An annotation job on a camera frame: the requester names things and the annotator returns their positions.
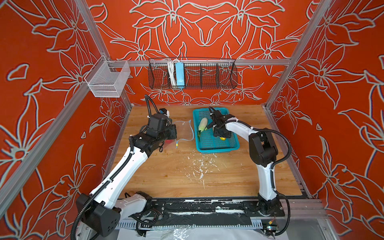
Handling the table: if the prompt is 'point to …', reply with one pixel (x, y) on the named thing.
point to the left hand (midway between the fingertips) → (174, 126)
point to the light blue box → (180, 75)
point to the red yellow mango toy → (223, 138)
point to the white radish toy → (202, 127)
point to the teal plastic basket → (208, 143)
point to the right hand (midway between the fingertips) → (218, 133)
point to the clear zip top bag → (184, 131)
